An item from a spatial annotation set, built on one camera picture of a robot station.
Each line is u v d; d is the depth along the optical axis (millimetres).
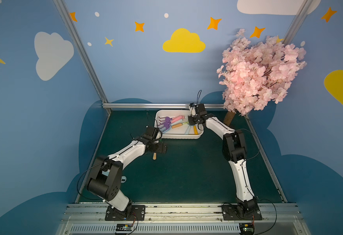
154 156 929
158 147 820
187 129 1079
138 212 744
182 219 737
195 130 1076
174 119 1146
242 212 658
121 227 719
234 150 634
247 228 731
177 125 1113
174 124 1116
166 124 1116
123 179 830
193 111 941
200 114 864
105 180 446
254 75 638
